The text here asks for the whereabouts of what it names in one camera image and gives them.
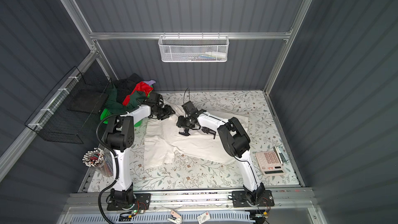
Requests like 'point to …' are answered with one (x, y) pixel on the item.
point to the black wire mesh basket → (65, 113)
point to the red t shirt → (142, 86)
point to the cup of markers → (100, 159)
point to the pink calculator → (270, 163)
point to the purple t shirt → (150, 82)
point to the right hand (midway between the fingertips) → (180, 125)
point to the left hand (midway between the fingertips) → (172, 113)
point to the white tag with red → (203, 218)
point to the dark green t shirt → (112, 103)
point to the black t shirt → (125, 86)
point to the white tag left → (175, 217)
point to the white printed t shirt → (163, 139)
